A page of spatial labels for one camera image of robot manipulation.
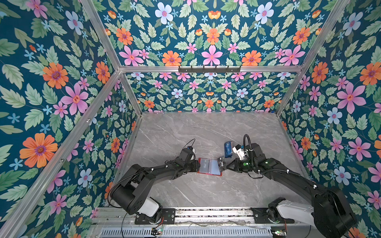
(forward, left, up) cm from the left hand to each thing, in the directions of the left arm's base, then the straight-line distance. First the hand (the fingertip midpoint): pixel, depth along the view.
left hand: (201, 162), depth 88 cm
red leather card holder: (-1, -5, -4) cm, 6 cm away
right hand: (-6, -14, +6) cm, 16 cm away
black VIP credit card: (0, -2, -3) cm, 4 cm away
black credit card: (-3, -12, +4) cm, 13 cm away
